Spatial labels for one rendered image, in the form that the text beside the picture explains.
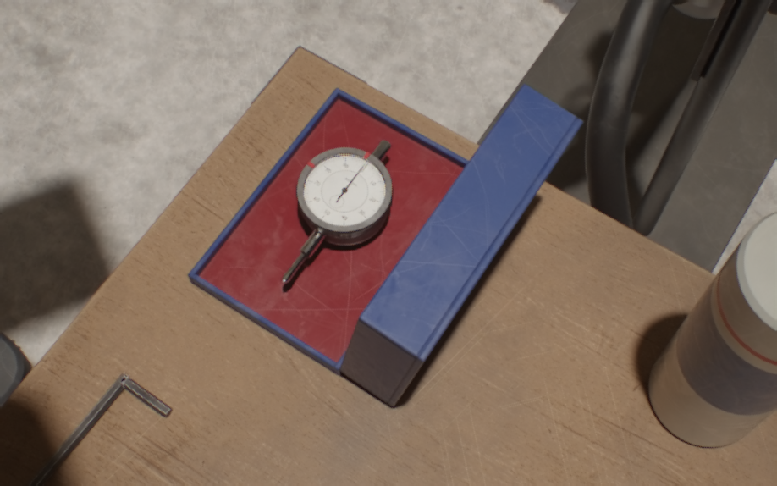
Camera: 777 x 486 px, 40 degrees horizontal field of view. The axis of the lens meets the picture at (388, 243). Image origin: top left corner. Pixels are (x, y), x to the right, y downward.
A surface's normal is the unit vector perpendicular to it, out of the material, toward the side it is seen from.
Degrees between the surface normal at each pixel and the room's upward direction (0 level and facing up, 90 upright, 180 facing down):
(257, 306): 0
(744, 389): 90
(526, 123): 9
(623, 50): 35
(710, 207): 0
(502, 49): 0
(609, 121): 44
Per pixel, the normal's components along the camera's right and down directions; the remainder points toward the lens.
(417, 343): 0.13, -0.34
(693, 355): -0.96, 0.25
